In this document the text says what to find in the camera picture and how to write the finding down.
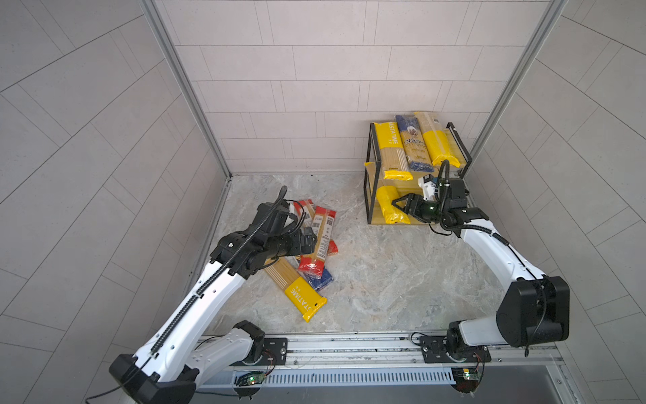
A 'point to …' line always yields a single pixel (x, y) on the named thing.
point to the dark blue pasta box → (325, 279)
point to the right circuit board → (467, 379)
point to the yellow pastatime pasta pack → (305, 298)
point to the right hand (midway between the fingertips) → (399, 203)
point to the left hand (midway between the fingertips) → (309, 238)
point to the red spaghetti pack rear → (305, 209)
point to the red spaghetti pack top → (313, 263)
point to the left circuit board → (250, 378)
